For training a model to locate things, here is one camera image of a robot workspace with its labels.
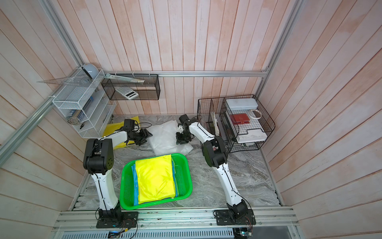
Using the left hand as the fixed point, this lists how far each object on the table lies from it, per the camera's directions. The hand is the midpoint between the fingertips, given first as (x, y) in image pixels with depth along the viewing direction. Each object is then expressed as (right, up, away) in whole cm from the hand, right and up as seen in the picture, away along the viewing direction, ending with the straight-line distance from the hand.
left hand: (150, 137), depth 103 cm
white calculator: (-14, +31, -5) cm, 34 cm away
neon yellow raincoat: (+9, -21, -26) cm, 34 cm away
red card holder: (+59, +12, -16) cm, 62 cm away
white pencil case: (+61, +22, -8) cm, 65 cm away
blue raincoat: (-2, -25, -25) cm, 35 cm away
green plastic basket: (+24, -15, -18) cm, 33 cm away
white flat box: (+64, +2, -19) cm, 67 cm away
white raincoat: (+9, -2, -3) cm, 10 cm away
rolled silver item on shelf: (-32, +13, -28) cm, 44 cm away
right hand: (+20, -3, 0) cm, 20 cm away
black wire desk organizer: (+46, +17, +3) cm, 49 cm away
